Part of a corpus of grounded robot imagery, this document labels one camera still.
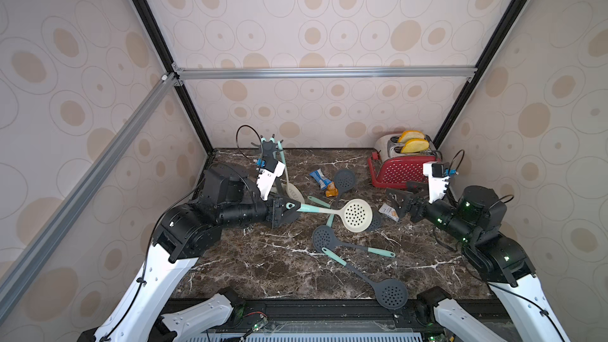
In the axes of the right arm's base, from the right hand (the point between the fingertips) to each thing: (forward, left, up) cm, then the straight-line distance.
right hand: (392, 191), depth 61 cm
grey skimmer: (+30, +8, -33) cm, 46 cm away
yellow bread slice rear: (+40, -17, -15) cm, 46 cm away
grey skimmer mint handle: (-16, -5, -35) cm, 38 cm away
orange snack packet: (+24, +14, -34) cm, 44 cm away
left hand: (-9, +23, +4) cm, 24 cm away
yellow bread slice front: (+34, -18, -16) cm, 42 cm away
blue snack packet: (+29, +19, -33) cm, 48 cm away
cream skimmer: (+1, +8, -14) cm, 16 cm away
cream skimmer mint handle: (+15, +31, -22) cm, 40 cm away
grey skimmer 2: (+2, +17, -33) cm, 37 cm away
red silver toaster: (+32, -13, -21) cm, 41 cm away
